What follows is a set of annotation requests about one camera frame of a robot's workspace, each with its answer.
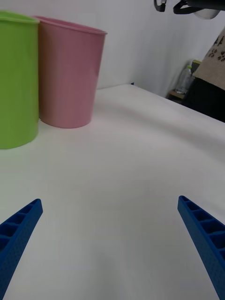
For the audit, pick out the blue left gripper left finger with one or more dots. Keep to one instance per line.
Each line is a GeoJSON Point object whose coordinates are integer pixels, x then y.
{"type": "Point", "coordinates": [16, 236]}

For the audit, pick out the pink plastic bin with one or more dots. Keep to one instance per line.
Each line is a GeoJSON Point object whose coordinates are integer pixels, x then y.
{"type": "Point", "coordinates": [68, 75]}

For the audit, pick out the clear plastic bottle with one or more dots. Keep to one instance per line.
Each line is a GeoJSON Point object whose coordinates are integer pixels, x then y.
{"type": "Point", "coordinates": [185, 80]}

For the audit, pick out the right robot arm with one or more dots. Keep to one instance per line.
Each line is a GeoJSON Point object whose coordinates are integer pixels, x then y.
{"type": "Point", "coordinates": [194, 7]}

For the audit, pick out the person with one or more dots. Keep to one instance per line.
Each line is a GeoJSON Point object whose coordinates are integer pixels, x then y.
{"type": "Point", "coordinates": [209, 79]}

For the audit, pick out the yellow-green plastic bin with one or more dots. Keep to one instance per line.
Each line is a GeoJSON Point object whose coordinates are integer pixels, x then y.
{"type": "Point", "coordinates": [16, 79]}

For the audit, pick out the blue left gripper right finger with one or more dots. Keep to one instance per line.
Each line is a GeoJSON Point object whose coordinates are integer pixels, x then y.
{"type": "Point", "coordinates": [206, 236]}

